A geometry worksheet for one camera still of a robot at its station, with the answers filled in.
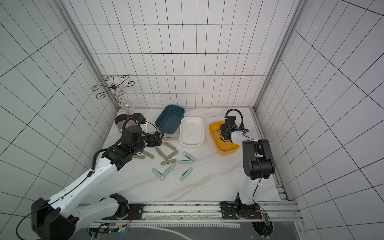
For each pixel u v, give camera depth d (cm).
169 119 116
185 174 85
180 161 90
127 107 92
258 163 50
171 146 98
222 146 92
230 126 77
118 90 84
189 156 93
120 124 100
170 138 100
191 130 104
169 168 87
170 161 90
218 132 98
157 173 86
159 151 95
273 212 75
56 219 37
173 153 95
